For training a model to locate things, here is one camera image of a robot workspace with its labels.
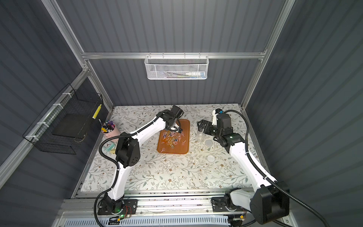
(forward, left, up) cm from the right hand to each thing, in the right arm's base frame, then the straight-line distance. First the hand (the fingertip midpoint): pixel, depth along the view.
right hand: (206, 124), depth 80 cm
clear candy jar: (+2, +18, -7) cm, 19 cm away
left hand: (+12, +24, -8) cm, 28 cm away
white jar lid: (+1, -4, -22) cm, 22 cm away
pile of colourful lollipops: (+4, +22, -22) cm, 31 cm away
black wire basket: (-8, +77, +7) cm, 77 cm away
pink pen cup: (+3, +62, -11) cm, 63 cm away
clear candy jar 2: (+4, +2, -18) cm, 19 cm away
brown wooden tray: (-3, +16, -24) cm, 29 cm away
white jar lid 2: (-10, -5, -23) cm, 26 cm away
